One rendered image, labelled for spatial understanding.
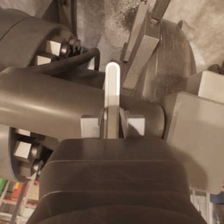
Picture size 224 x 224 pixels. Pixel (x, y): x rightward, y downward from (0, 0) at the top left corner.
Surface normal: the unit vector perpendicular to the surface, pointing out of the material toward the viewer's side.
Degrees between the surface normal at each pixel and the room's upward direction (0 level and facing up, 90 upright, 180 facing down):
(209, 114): 68
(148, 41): 5
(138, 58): 5
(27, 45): 93
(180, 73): 84
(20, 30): 100
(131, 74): 5
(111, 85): 50
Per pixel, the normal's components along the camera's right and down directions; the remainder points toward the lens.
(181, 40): 0.22, -0.54
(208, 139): 0.10, -0.02
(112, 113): 0.01, 0.28
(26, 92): 0.14, -0.25
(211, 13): -0.19, 0.89
